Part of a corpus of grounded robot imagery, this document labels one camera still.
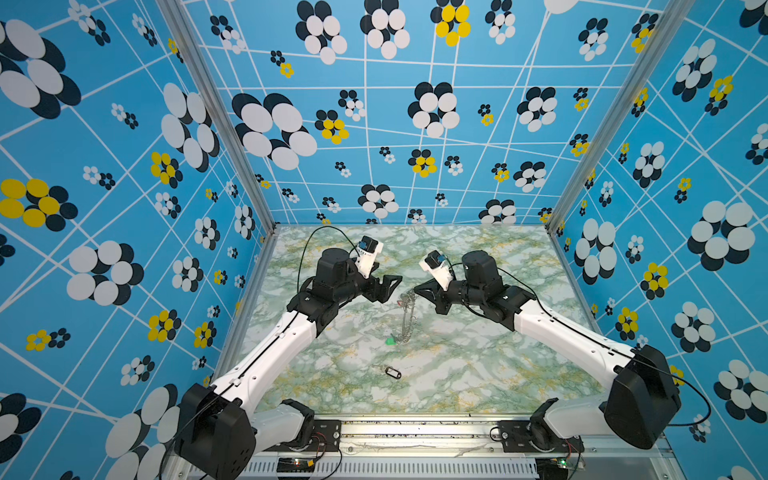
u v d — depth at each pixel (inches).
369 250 25.8
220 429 15.2
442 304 26.9
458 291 26.2
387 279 26.7
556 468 27.4
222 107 34.1
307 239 46.6
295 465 28.4
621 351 17.3
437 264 26.1
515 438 28.4
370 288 26.4
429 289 28.2
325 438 28.4
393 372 33.1
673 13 26.9
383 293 26.8
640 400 16.0
